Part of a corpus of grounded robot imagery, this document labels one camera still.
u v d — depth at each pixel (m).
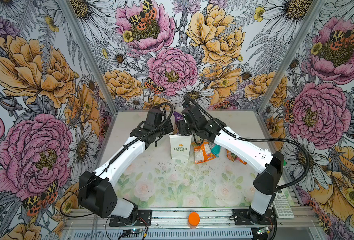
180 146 0.83
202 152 0.92
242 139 0.49
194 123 0.57
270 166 0.45
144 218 0.73
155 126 0.60
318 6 0.71
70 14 0.73
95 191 0.41
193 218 0.67
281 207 0.76
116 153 0.48
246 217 0.69
